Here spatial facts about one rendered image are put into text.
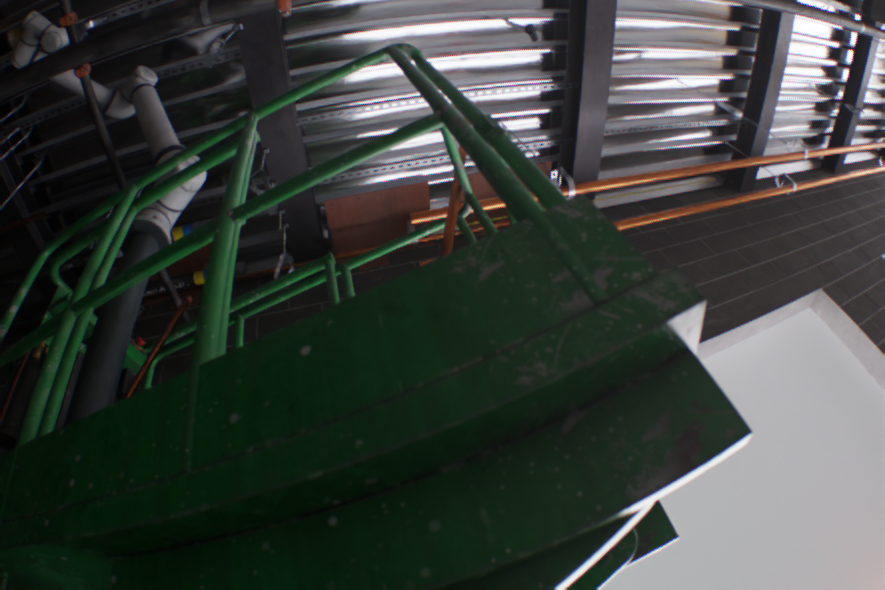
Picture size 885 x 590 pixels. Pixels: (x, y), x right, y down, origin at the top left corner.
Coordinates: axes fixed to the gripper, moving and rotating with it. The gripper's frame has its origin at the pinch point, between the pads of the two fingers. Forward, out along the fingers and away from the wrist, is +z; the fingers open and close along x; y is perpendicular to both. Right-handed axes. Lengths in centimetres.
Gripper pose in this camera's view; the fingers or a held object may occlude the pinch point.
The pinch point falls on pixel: (82, 28)
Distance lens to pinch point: 242.6
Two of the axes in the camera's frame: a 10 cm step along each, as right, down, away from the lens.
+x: 0.4, 7.8, 6.3
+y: -9.6, 2.0, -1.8
